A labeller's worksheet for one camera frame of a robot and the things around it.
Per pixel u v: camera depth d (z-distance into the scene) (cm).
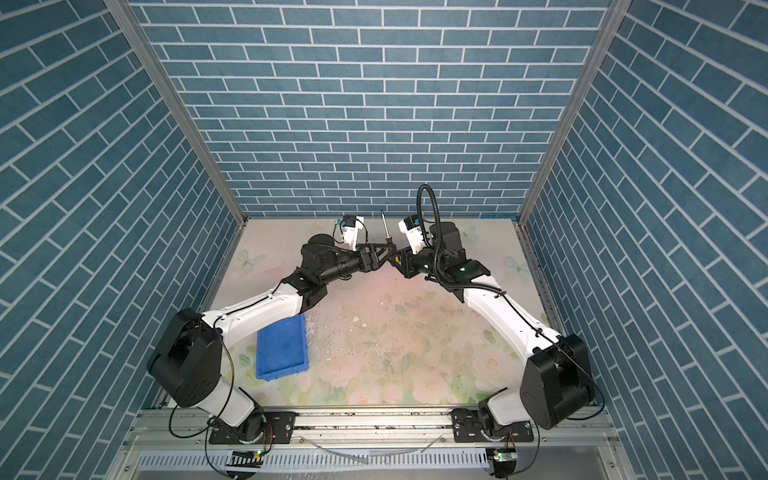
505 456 74
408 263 74
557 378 42
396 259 77
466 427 74
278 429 74
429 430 75
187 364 44
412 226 69
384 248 78
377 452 71
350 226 71
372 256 69
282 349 86
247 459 72
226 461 70
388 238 77
